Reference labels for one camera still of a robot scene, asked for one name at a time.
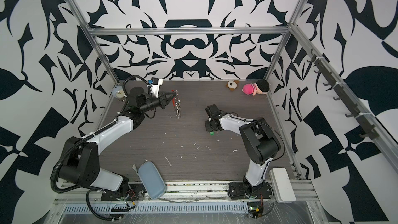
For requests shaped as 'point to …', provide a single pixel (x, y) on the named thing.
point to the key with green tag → (212, 133)
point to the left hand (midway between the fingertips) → (176, 90)
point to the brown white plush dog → (232, 85)
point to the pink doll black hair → (260, 87)
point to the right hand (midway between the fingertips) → (211, 124)
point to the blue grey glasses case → (151, 179)
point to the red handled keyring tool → (176, 103)
